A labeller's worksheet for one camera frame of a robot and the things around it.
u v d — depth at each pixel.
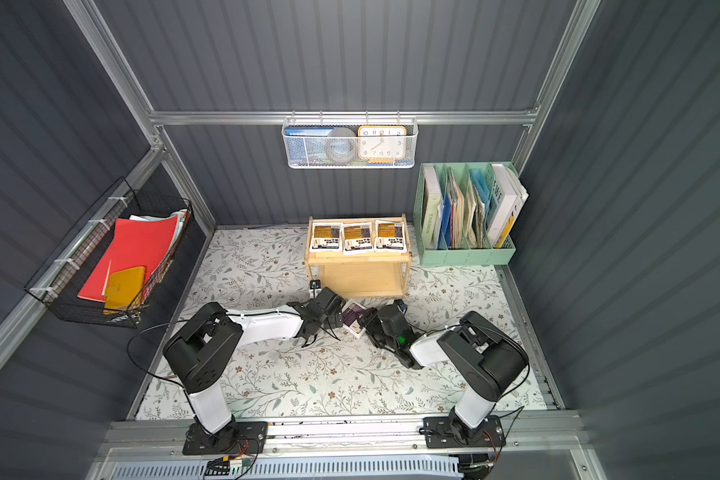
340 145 0.87
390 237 0.87
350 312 0.95
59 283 0.61
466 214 0.99
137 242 0.74
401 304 0.88
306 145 0.84
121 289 0.67
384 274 1.05
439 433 0.73
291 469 0.77
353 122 0.89
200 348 0.50
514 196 0.94
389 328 0.72
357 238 0.87
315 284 0.85
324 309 0.74
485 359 0.47
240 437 0.73
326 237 0.87
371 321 0.82
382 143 0.88
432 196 0.94
